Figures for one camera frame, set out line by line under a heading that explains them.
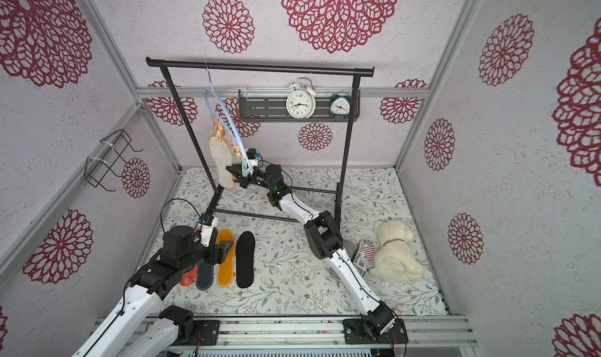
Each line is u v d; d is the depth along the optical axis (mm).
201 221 660
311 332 748
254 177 855
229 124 604
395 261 783
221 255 698
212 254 675
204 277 842
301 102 876
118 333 443
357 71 583
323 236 703
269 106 937
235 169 884
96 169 729
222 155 834
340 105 897
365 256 869
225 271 870
